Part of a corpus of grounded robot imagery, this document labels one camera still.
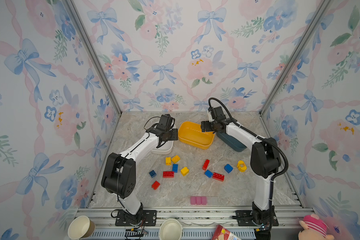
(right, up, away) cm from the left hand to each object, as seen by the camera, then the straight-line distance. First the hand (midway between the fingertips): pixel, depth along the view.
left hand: (174, 132), depth 90 cm
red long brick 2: (+26, -25, -4) cm, 36 cm away
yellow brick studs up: (+1, -17, +4) cm, 18 cm away
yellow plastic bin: (+11, -1, +17) cm, 20 cm away
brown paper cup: (-43, -44, -20) cm, 65 cm away
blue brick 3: (+33, -22, 0) cm, 39 cm away
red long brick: (-4, -25, -3) cm, 25 cm away
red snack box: (+22, -45, -23) cm, 55 cm away
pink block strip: (+14, -35, -12) cm, 40 cm away
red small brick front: (-10, -29, -6) cm, 32 cm away
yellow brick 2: (+6, -23, -2) cm, 24 cm away
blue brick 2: (+20, -24, -2) cm, 32 cm away
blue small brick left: (-12, -24, -4) cm, 27 cm away
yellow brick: (-4, -17, 0) cm, 18 cm away
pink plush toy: (+64, -42, -24) cm, 80 cm away
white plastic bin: (-6, -11, +4) cm, 13 cm away
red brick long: (+19, -20, +1) cm, 28 cm away
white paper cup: (-1, -46, -19) cm, 50 cm away
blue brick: (+1, -22, 0) cm, 22 cm away
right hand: (+22, +5, +8) cm, 24 cm away
